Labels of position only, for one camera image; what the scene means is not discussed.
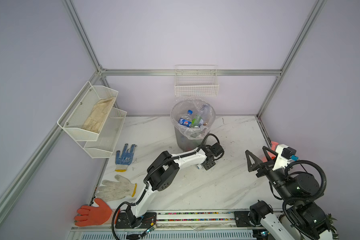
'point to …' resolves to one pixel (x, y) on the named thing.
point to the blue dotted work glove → (122, 162)
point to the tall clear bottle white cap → (205, 111)
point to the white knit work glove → (112, 190)
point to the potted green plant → (329, 226)
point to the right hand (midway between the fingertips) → (254, 148)
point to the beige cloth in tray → (94, 122)
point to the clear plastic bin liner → (180, 108)
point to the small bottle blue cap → (186, 121)
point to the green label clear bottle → (195, 121)
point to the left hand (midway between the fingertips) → (204, 161)
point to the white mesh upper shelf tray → (83, 119)
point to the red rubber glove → (88, 216)
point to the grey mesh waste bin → (184, 144)
